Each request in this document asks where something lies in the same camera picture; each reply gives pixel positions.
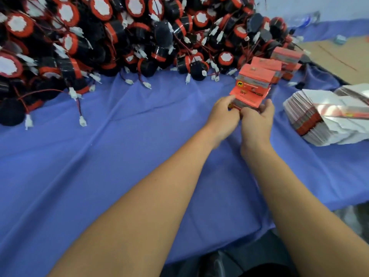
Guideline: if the person's right hand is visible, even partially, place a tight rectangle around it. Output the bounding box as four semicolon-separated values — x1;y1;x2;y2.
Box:
239;98;276;158

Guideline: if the person's left hand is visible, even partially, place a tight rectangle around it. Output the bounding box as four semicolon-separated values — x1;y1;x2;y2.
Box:
206;95;242;149

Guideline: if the stack of box blanks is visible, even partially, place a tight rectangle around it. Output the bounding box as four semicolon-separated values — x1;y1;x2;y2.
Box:
283;83;369;147

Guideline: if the pile of black red buzzers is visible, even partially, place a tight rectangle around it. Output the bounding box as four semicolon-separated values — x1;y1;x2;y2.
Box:
0;0;302;129

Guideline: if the person's right forearm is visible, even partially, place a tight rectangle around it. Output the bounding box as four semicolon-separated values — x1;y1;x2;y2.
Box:
242;141;369;277

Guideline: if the person's left forearm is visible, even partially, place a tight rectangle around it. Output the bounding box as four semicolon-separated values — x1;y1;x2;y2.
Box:
49;127;223;277

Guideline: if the brown cardboard sheet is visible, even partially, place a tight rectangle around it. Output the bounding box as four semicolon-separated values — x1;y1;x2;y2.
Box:
303;36;369;85

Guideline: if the clear plastic water bottle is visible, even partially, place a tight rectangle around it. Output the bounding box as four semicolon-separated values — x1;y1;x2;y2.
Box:
288;11;321;30

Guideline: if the blue table cloth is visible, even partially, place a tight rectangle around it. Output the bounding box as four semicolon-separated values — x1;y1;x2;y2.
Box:
0;19;369;277

